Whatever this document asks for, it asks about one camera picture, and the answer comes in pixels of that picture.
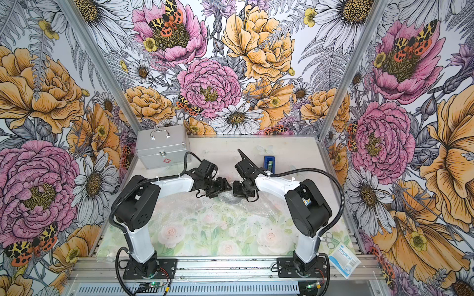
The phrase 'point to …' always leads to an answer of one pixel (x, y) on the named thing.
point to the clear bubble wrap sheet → (182, 217)
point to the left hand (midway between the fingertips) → (226, 195)
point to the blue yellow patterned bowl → (229, 197)
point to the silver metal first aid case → (162, 147)
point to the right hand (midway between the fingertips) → (236, 198)
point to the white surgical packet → (345, 259)
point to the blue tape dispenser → (269, 163)
